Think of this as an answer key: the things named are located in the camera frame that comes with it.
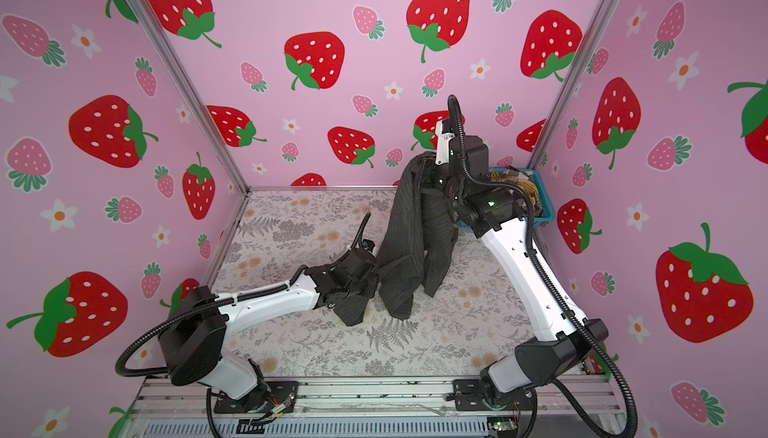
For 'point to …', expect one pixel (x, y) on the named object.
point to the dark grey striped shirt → (419, 231)
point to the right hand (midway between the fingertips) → (418, 155)
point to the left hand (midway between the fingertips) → (376, 277)
